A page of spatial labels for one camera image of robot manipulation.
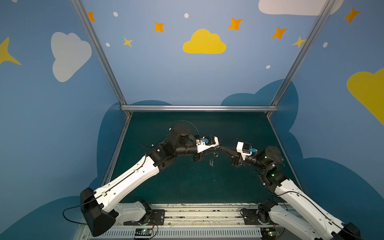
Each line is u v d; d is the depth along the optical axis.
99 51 0.84
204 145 0.52
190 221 0.73
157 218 0.73
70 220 0.42
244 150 0.52
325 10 0.70
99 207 0.38
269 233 0.71
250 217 0.74
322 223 0.42
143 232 0.71
